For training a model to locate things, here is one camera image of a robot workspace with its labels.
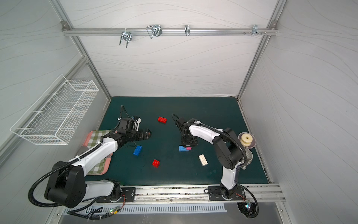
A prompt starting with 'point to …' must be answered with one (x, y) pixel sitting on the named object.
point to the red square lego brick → (155, 163)
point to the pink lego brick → (189, 148)
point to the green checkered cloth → (94, 140)
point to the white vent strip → (170, 208)
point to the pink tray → (86, 144)
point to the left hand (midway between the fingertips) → (146, 133)
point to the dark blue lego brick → (137, 150)
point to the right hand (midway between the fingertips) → (187, 145)
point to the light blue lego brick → (182, 149)
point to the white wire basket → (54, 116)
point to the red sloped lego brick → (162, 120)
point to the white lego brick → (203, 160)
